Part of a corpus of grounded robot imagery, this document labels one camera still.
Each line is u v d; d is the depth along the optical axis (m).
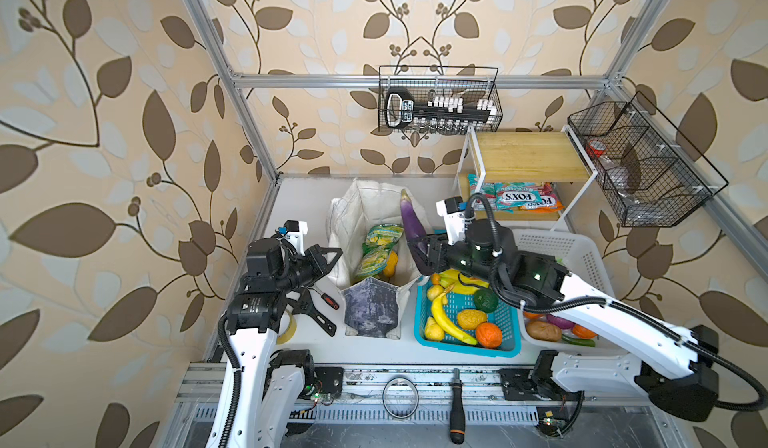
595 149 0.81
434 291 0.85
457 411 0.69
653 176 0.72
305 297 0.89
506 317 0.79
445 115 0.83
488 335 0.75
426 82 0.91
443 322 0.79
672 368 0.39
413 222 0.65
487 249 0.46
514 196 0.87
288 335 0.82
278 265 0.55
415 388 0.75
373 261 0.85
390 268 0.91
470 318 0.80
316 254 0.61
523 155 0.81
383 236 0.91
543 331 0.77
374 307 0.71
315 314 0.86
